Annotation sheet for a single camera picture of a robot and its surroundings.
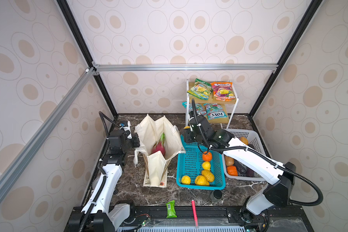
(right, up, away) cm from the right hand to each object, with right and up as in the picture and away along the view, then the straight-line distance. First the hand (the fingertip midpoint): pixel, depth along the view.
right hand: (186, 131), depth 76 cm
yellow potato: (+40, -6, +19) cm, 45 cm away
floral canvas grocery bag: (-17, -20, +3) cm, 26 cm away
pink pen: (+5, -42, -1) cm, 42 cm away
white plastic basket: (+46, -8, +19) cm, 51 cm away
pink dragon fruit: (-16, -9, +17) cm, 25 cm away
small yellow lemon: (+13, -21, +11) cm, 27 cm away
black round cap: (+16, -32, -3) cm, 35 cm away
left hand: (-25, 0, +3) cm, 25 cm away
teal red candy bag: (+10, +16, +23) cm, 29 cm away
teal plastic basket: (+10, -23, +15) cm, 29 cm away
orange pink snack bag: (+22, +23, +8) cm, 33 cm away
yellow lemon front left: (0, -27, +4) cm, 27 cm away
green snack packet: (-8, -41, -1) cm, 41 cm away
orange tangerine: (+14, -17, +14) cm, 26 cm away
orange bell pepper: (+27, -23, +7) cm, 36 cm away
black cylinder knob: (-37, -32, +1) cm, 49 cm away
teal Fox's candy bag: (+21, +13, +22) cm, 33 cm away
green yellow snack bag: (+9, +25, +8) cm, 27 cm away
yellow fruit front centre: (+9, -27, +4) cm, 29 cm away
